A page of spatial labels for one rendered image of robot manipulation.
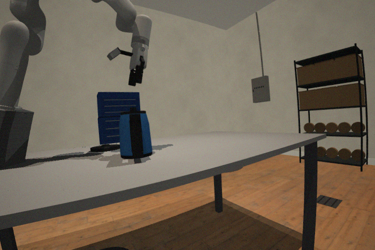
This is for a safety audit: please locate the black round disk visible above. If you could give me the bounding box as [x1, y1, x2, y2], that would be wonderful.
[90, 144, 120, 152]

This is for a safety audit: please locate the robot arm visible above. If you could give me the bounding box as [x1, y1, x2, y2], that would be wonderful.
[0, 0, 152, 110]

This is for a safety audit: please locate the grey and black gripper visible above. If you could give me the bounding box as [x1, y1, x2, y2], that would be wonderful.
[128, 42, 148, 86]

